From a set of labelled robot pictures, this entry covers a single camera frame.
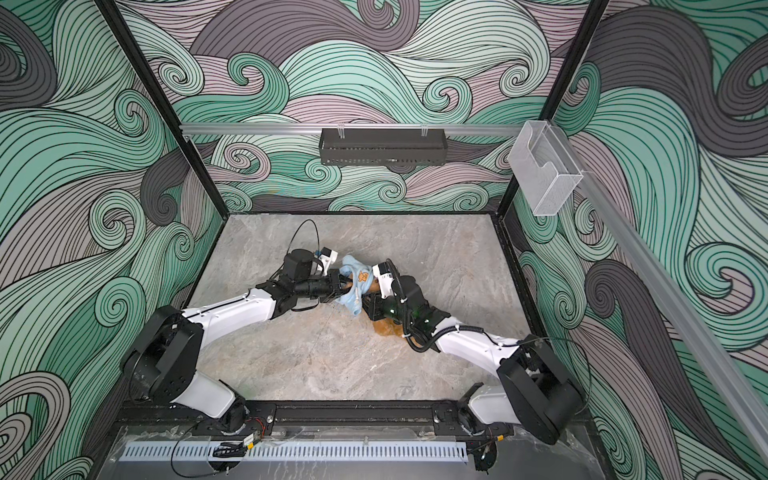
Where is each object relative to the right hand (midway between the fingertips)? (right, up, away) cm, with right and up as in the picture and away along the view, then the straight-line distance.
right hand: (360, 298), depth 81 cm
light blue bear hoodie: (0, +6, +1) cm, 6 cm away
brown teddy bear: (+7, -7, -3) cm, 11 cm away
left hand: (0, +4, +1) cm, 4 cm away
